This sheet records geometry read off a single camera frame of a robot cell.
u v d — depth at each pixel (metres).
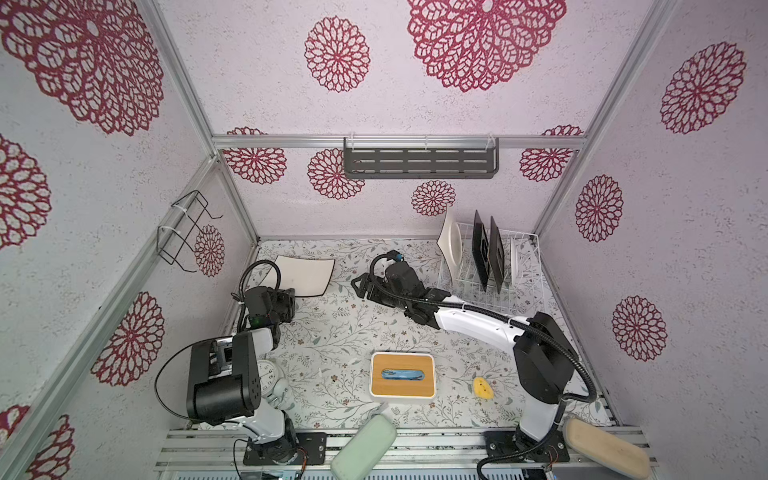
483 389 0.81
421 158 0.98
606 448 0.72
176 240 0.75
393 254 0.78
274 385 0.80
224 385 0.47
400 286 0.66
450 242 0.95
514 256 0.97
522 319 0.51
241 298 0.71
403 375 0.83
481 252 0.92
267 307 0.76
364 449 0.73
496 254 0.92
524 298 1.03
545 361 0.47
